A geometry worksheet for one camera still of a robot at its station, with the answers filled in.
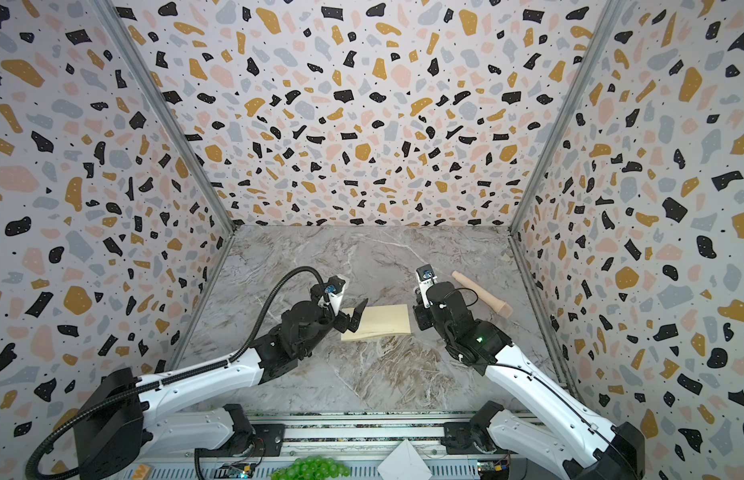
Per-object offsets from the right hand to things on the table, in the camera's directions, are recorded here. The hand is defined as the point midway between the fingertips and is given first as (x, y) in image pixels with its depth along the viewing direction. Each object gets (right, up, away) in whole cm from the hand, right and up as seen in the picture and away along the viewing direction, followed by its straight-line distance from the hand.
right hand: (419, 289), depth 75 cm
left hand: (-17, +1, 0) cm, 17 cm away
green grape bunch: (-25, -40, -8) cm, 47 cm away
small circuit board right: (+17, -42, -4) cm, 45 cm away
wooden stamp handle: (+28, -8, +20) cm, 35 cm away
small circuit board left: (-43, -42, -5) cm, 61 cm away
